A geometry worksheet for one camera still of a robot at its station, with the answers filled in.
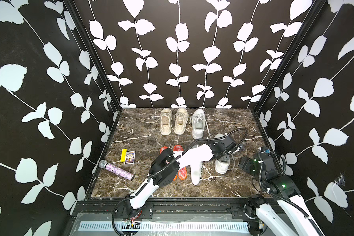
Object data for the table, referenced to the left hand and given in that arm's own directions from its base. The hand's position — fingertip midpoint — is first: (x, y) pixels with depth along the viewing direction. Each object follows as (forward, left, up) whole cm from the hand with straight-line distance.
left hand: (226, 147), depth 86 cm
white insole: (-10, +19, -11) cm, 24 cm away
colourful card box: (+1, +60, -10) cm, 60 cm away
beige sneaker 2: (+27, +26, -3) cm, 37 cm away
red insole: (+7, +40, -12) cm, 42 cm away
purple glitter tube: (-5, +73, -7) cm, 73 cm away
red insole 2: (-11, +27, -10) cm, 30 cm away
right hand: (-10, -6, +5) cm, 13 cm away
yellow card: (+3, +64, -10) cm, 65 cm away
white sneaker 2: (-10, +5, -1) cm, 11 cm away
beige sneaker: (+30, +37, -4) cm, 48 cm away
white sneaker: (+23, +14, -1) cm, 27 cm away
